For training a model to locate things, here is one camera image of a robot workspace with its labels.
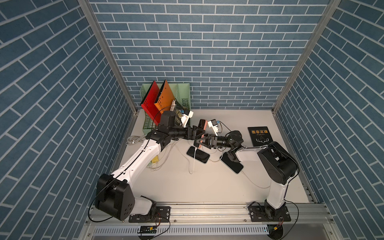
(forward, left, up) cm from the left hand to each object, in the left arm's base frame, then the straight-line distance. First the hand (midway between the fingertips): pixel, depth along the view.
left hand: (204, 132), depth 74 cm
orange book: (+25, +23, 0) cm, 34 cm away
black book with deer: (+16, -42, -25) cm, 51 cm away
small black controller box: (-37, +27, -30) cm, 55 cm away
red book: (+23, +30, +3) cm, 38 cm away
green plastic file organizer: (+40, +15, -7) cm, 44 cm away
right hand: (-4, +2, -4) cm, 6 cm away
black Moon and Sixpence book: (+21, +15, -5) cm, 26 cm away
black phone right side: (-7, -21, -25) cm, 33 cm away
